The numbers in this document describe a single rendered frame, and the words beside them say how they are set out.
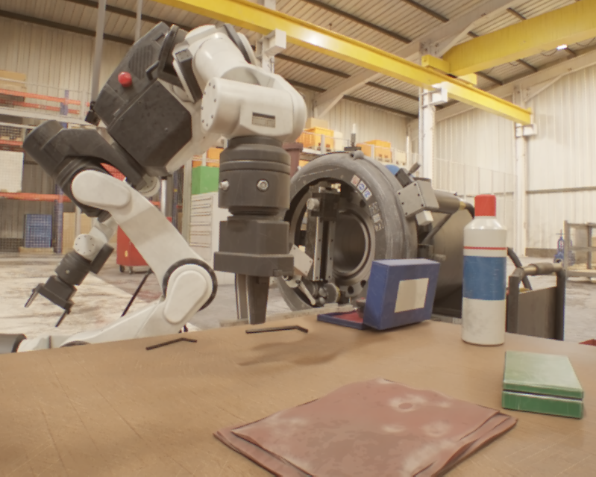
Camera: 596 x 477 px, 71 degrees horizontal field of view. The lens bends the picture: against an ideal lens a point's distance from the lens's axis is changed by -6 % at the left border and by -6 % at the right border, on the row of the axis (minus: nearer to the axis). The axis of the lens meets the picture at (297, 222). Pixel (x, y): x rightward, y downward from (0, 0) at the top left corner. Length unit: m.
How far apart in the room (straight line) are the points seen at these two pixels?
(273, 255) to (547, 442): 0.31
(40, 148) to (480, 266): 1.03
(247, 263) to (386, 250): 1.10
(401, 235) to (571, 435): 1.21
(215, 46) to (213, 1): 9.59
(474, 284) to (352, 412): 0.37
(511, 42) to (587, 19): 2.07
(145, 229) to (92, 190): 0.16
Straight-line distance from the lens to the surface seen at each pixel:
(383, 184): 1.62
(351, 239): 2.09
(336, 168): 1.75
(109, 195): 1.15
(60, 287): 1.47
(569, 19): 13.71
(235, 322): 0.53
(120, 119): 1.17
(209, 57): 0.69
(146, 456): 0.35
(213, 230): 5.51
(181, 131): 1.14
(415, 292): 0.81
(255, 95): 0.53
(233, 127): 0.53
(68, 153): 1.21
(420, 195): 1.54
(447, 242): 1.99
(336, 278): 1.90
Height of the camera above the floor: 0.63
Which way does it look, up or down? 2 degrees up
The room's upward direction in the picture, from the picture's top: 1 degrees clockwise
